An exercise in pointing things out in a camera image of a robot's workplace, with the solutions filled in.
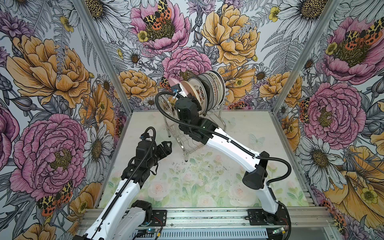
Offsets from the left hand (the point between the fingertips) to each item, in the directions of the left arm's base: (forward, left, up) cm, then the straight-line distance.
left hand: (166, 150), depth 80 cm
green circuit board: (-33, +8, -17) cm, 38 cm away
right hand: (+13, -13, +24) cm, 31 cm away
